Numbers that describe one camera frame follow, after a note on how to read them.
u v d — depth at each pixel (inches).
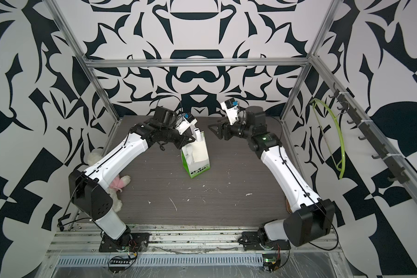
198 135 29.9
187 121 27.0
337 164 27.5
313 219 15.5
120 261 28.6
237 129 24.3
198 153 31.9
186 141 27.5
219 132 25.3
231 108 24.1
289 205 17.8
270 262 27.8
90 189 17.0
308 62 35.4
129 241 27.0
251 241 29.2
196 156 31.8
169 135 26.3
